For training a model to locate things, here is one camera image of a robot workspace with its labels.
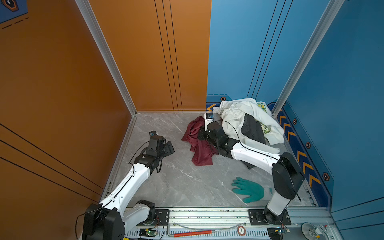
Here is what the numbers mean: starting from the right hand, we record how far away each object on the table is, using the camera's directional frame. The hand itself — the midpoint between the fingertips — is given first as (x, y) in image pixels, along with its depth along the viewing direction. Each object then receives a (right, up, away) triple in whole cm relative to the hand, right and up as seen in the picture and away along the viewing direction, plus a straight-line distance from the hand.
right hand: (197, 126), depth 84 cm
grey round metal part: (+52, -48, -16) cm, 72 cm away
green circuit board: (-23, -50, -14) cm, 57 cm away
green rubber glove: (+30, -34, -3) cm, 45 cm away
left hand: (-18, -10, 0) cm, 20 cm away
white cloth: (+24, +11, +20) cm, 33 cm away
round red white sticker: (+21, -49, -15) cm, 55 cm away
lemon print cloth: (+52, +16, +31) cm, 62 cm away
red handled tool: (-4, -50, -15) cm, 53 cm away
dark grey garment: (+36, -1, +12) cm, 38 cm away
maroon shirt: (+4, -15, +4) cm, 16 cm away
